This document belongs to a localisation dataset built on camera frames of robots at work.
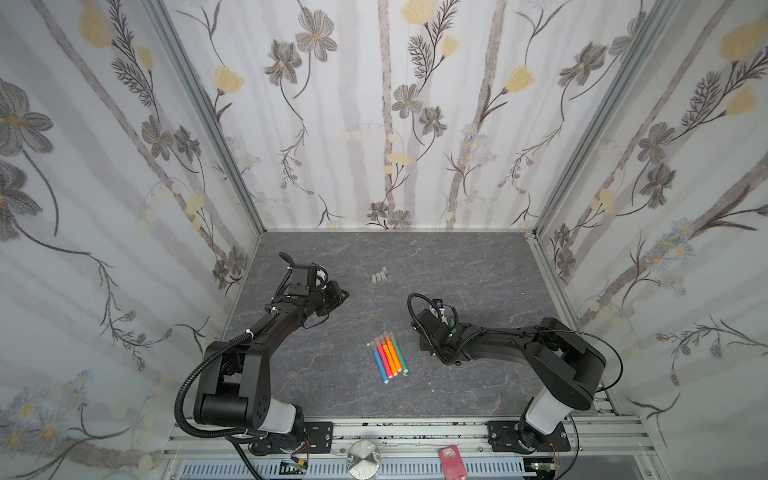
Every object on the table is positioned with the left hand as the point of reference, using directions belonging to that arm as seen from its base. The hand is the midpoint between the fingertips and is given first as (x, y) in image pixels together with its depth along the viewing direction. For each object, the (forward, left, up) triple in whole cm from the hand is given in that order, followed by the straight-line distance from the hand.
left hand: (344, 285), depth 89 cm
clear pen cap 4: (+10, -9, -11) cm, 17 cm away
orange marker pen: (-15, -14, -10) cm, 23 cm away
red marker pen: (-19, -12, -11) cm, 25 cm away
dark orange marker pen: (-18, -13, -11) cm, 25 cm away
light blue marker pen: (-20, -10, -11) cm, 25 cm away
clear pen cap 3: (+10, -10, -11) cm, 18 cm away
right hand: (-10, -23, -9) cm, 27 cm away
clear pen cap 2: (+11, -12, -11) cm, 20 cm away
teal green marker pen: (-18, -17, -11) cm, 27 cm away
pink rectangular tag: (-45, -28, -9) cm, 54 cm away
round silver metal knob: (-44, -7, +4) cm, 45 cm away
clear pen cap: (+14, -13, -11) cm, 22 cm away
